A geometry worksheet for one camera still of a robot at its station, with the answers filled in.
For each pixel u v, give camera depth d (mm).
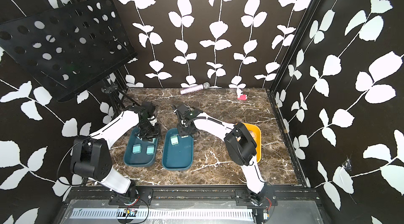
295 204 731
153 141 912
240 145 497
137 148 877
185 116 684
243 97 1145
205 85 1185
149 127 733
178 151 884
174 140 910
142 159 858
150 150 860
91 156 446
